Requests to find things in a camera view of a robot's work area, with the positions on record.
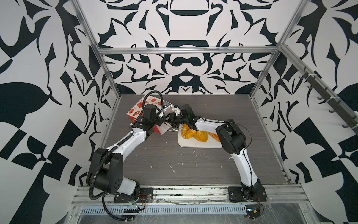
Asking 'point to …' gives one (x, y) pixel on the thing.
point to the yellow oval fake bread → (201, 136)
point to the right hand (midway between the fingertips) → (163, 120)
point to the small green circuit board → (252, 211)
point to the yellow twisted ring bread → (187, 133)
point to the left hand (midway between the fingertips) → (160, 107)
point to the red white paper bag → (163, 109)
